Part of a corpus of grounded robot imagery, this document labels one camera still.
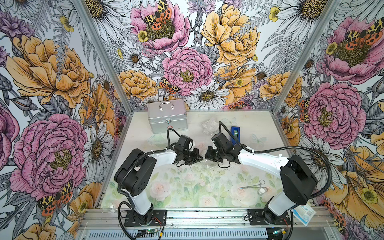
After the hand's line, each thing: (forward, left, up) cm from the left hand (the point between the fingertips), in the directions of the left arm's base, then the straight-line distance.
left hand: (202, 162), depth 90 cm
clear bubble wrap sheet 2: (-3, -3, +3) cm, 5 cm away
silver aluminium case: (+26, +21, +13) cm, 36 cm away
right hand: (-1, -1, +5) cm, 5 cm away
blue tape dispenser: (+19, -22, +4) cm, 30 cm away
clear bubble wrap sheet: (+24, -6, +3) cm, 25 cm away
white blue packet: (-27, -50, -4) cm, 57 cm away
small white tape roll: (-17, -30, 0) cm, 34 cm away
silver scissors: (-13, -31, -4) cm, 34 cm away
